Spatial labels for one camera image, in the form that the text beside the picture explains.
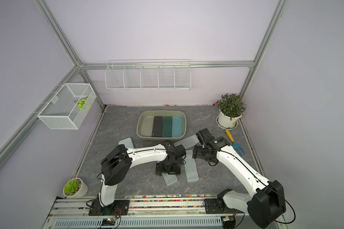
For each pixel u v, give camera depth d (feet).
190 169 2.78
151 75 3.26
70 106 2.77
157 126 3.44
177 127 3.50
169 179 2.64
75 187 2.35
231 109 3.01
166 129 3.45
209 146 1.83
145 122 3.59
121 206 2.44
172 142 3.26
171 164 2.42
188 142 3.23
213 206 2.43
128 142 3.17
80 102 2.66
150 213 2.41
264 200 1.25
